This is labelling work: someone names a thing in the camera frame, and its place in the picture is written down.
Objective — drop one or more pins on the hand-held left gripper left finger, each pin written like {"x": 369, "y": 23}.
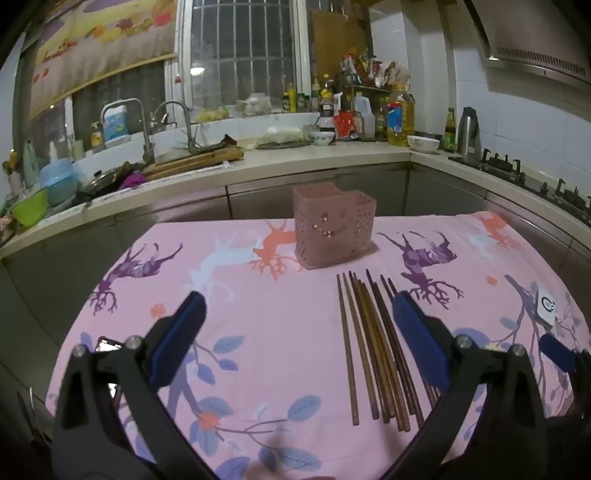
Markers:
{"x": 178, "y": 332}

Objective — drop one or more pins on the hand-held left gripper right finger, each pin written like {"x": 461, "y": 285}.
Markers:
{"x": 420, "y": 332}

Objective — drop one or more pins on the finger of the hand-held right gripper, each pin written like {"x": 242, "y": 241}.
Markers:
{"x": 556, "y": 353}

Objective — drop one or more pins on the row of wooden chopsticks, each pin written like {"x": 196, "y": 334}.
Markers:
{"x": 364, "y": 346}

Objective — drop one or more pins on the pink plastic utensil holder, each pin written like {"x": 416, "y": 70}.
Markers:
{"x": 323, "y": 217}

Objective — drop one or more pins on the small white device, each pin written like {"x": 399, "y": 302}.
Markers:
{"x": 547, "y": 308}

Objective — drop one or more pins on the smartphone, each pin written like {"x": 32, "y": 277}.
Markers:
{"x": 105, "y": 344}

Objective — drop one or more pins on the pink printed tablecloth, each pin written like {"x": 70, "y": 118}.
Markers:
{"x": 277, "y": 323}

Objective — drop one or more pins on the purple cloth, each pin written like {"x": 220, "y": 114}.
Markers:
{"x": 131, "y": 180}

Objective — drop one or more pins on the dark wok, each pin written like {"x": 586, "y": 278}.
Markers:
{"x": 101, "y": 182}

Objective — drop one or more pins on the wooden cutting board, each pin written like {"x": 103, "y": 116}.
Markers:
{"x": 194, "y": 161}

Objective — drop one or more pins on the gas stove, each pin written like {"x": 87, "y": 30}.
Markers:
{"x": 508, "y": 168}

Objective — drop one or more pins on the white bowl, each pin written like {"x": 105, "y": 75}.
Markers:
{"x": 423, "y": 144}

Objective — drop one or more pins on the blue plastic container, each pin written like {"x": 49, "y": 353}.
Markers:
{"x": 57, "y": 182}

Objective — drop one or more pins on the green plastic bowl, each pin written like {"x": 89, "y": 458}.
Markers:
{"x": 30, "y": 207}

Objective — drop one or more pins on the green glass bottle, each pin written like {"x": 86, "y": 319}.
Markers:
{"x": 450, "y": 134}

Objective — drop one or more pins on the steel kettle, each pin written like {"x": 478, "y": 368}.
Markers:
{"x": 467, "y": 134}

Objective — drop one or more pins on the small yellow bottle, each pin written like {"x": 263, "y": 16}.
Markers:
{"x": 96, "y": 137}

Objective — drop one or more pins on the large cooking oil bottle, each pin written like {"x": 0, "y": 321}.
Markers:
{"x": 399, "y": 120}

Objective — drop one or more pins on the blue and white canister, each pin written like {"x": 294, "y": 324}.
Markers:
{"x": 115, "y": 124}

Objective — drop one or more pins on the small patterned bowl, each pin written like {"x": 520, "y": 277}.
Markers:
{"x": 322, "y": 137}

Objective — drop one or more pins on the red packet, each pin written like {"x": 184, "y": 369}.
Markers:
{"x": 344, "y": 124}

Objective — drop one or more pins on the white plastic jug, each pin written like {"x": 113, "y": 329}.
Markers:
{"x": 364, "y": 115}

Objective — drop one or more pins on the white food bag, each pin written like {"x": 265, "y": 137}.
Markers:
{"x": 284, "y": 134}

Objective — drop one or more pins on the dark sauce bottle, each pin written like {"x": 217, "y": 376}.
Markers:
{"x": 327, "y": 110}

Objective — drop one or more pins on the white plastic bag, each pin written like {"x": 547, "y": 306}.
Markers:
{"x": 254, "y": 104}

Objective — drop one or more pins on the yellow condiment bottle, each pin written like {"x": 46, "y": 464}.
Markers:
{"x": 291, "y": 99}

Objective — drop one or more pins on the rack of seasoning packets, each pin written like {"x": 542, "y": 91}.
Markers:
{"x": 369, "y": 69}

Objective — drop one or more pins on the barred window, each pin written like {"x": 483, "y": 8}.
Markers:
{"x": 240, "y": 46}

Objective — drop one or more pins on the brown cardboard panel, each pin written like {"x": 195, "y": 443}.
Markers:
{"x": 337, "y": 41}

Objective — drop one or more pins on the printed window blind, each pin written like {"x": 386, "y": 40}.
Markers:
{"x": 106, "y": 37}

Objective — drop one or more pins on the steel range hood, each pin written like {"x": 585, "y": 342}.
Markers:
{"x": 531, "y": 32}

